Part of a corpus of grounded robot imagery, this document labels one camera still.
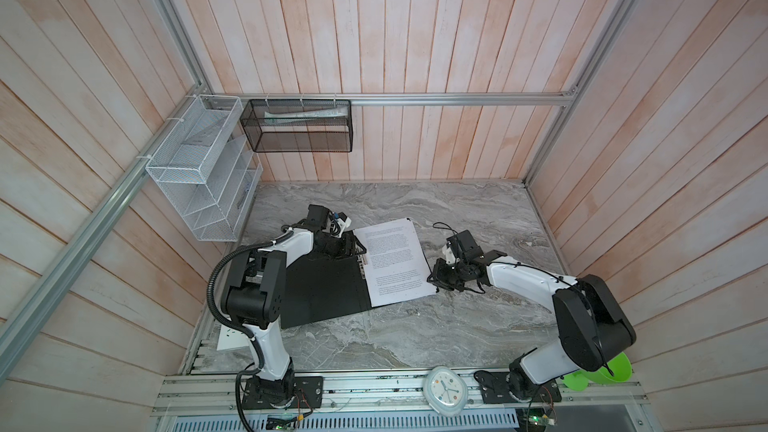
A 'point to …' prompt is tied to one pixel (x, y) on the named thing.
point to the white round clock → (444, 390)
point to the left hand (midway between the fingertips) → (359, 256)
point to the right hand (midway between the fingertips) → (428, 278)
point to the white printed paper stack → (348, 289)
